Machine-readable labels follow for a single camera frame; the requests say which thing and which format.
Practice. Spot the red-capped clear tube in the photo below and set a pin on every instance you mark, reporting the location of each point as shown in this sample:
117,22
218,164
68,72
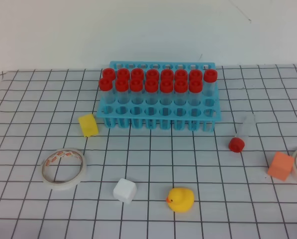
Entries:
244,130

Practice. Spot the blue test tube rack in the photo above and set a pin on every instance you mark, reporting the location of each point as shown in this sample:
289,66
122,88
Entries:
203,116

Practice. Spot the front row tube four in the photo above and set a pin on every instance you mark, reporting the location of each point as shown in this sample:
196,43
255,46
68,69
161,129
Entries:
151,88

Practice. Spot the row tube four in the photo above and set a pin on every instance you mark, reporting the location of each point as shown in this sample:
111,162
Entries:
151,88
152,74

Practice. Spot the front row tube three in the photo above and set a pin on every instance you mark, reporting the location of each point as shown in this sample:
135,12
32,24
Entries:
136,87

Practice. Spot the row tube three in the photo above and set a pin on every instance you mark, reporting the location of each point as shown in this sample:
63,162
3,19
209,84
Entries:
137,74
136,87

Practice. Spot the back row tube four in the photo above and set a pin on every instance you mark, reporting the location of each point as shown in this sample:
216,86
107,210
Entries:
152,74

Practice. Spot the front row tube five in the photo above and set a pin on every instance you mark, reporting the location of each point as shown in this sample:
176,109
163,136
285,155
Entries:
166,88

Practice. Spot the row tube five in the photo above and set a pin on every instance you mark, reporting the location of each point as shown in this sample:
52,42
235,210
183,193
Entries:
166,88
167,74

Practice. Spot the back row tube three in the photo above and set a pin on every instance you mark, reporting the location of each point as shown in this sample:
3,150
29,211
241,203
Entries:
137,74

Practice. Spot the front row tube six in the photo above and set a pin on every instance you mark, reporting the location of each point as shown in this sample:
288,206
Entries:
181,88

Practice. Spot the row tube six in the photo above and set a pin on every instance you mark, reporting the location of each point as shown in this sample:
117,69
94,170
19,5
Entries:
181,88
181,74

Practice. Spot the back row tube five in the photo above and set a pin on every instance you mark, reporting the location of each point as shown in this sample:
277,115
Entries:
167,74

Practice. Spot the front row tube two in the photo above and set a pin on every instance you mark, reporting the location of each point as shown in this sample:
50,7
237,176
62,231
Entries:
122,91

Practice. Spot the row tube two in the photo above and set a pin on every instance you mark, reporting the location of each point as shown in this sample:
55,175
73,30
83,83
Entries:
123,74
122,91

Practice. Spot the back row tube two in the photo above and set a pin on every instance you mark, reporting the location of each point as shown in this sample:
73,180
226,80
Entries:
123,74

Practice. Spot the back row tube six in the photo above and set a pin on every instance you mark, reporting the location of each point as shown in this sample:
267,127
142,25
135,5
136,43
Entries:
181,74

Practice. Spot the front row tube seven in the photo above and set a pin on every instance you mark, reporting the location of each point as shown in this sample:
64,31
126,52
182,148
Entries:
195,89

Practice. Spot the back row tube one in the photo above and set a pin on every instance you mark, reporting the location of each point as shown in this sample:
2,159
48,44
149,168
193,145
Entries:
109,73

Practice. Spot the back row tube eight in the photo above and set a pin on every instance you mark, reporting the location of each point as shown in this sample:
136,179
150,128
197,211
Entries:
209,81

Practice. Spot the white grid-pattern cloth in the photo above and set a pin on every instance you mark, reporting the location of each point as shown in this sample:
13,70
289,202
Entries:
234,196

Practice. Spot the yellow cube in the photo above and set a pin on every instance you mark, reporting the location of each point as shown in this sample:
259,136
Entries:
88,125

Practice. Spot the white cube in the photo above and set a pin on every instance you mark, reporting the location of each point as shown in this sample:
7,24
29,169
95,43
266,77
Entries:
125,191

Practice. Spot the yellow rubber duck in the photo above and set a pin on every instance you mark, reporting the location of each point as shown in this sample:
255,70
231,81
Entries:
180,199

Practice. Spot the left white tape roll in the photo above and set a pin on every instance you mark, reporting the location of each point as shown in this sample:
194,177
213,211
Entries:
63,169

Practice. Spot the orange cube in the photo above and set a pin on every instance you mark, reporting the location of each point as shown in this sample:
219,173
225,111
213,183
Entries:
281,166

